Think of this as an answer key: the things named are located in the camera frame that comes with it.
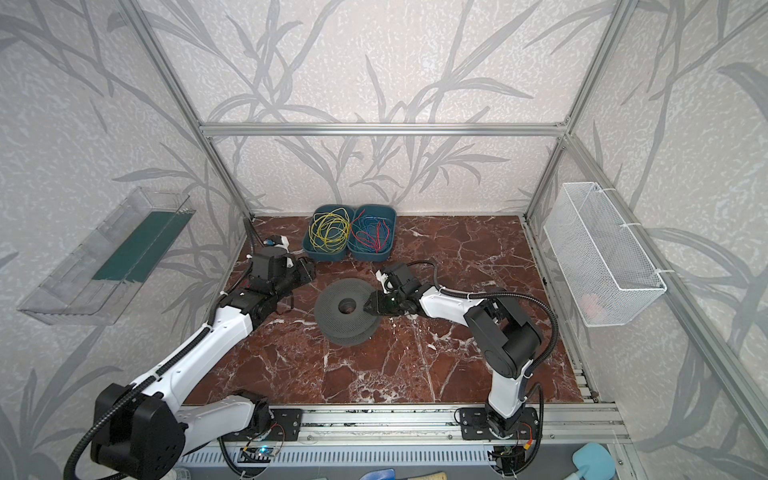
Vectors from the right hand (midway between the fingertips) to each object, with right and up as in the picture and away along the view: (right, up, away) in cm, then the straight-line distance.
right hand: (369, 299), depth 90 cm
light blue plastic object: (+55, -34, -20) cm, 68 cm away
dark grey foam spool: (-8, -4, -2) cm, 10 cm away
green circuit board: (-26, -34, -18) cm, 46 cm away
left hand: (-14, +14, -7) cm, 21 cm away
